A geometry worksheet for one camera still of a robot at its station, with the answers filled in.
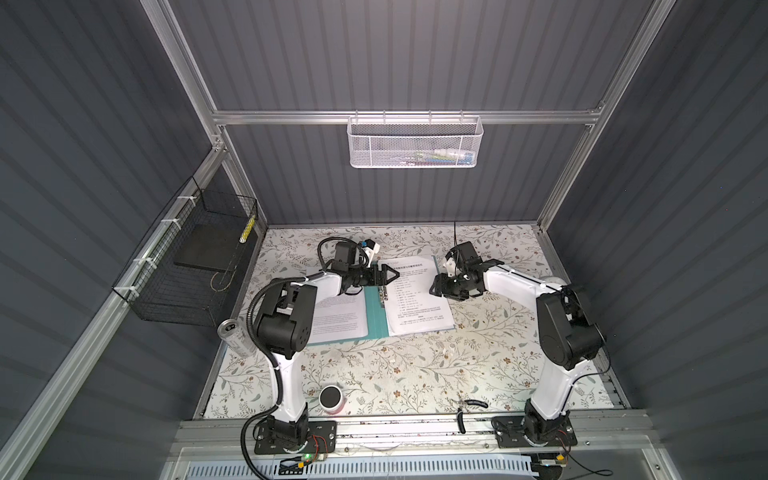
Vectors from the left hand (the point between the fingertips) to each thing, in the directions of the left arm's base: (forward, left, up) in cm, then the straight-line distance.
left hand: (391, 274), depth 97 cm
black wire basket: (-11, +52, +20) cm, 57 cm away
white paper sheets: (-9, -6, -7) cm, 13 cm away
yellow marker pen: (+4, +40, +20) cm, 45 cm away
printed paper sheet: (-10, +16, -7) cm, 20 cm away
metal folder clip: (-4, +3, -6) cm, 8 cm away
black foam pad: (-5, +47, +22) cm, 52 cm away
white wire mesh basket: (+58, -14, +15) cm, 61 cm away
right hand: (-7, -15, -2) cm, 17 cm away
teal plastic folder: (-13, +5, -7) cm, 16 cm away
